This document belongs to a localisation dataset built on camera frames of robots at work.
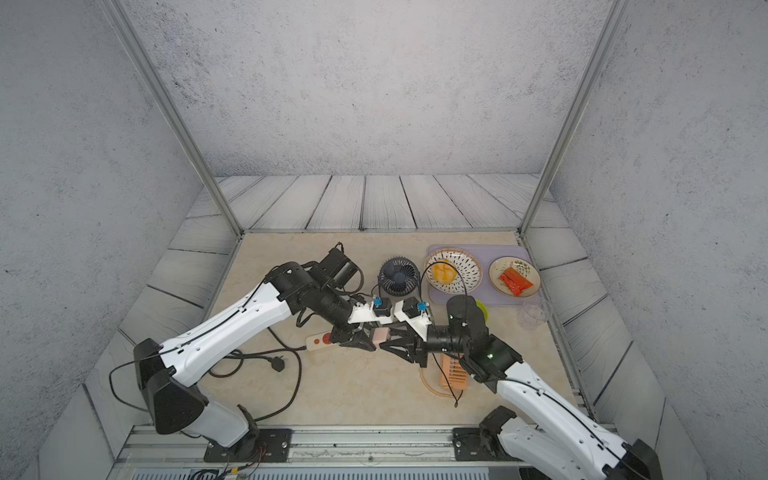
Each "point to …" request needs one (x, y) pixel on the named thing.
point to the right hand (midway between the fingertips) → (387, 340)
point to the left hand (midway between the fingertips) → (378, 337)
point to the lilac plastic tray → (487, 254)
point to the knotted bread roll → (443, 272)
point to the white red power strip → (318, 341)
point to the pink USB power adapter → (380, 335)
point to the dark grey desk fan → (399, 276)
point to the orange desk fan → (453, 374)
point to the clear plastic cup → (534, 313)
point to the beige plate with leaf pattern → (515, 276)
